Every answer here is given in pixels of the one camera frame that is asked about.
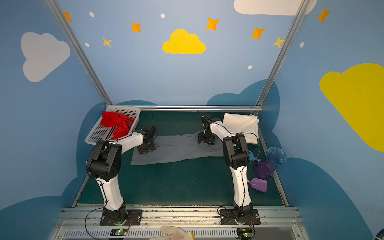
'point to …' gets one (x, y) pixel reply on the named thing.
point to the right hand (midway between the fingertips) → (204, 141)
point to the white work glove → (175, 233)
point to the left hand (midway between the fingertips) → (150, 148)
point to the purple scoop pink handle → (258, 184)
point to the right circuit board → (244, 232)
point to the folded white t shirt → (247, 124)
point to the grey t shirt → (169, 148)
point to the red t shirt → (122, 122)
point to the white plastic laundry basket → (99, 133)
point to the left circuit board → (118, 232)
